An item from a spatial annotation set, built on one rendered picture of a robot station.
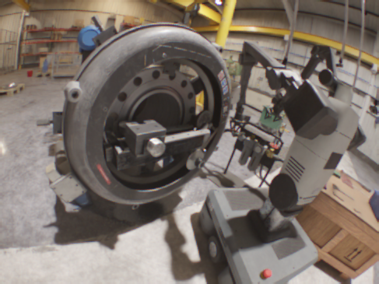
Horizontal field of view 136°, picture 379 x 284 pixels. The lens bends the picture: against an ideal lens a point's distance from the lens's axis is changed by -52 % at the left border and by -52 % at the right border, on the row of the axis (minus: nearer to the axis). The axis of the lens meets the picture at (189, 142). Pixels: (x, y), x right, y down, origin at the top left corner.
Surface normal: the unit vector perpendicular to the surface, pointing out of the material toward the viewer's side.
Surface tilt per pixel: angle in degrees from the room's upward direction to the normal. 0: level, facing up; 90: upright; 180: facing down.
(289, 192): 90
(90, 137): 90
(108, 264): 0
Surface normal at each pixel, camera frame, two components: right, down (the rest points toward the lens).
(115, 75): 0.66, 0.46
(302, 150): -0.95, -0.12
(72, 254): 0.23, -0.88
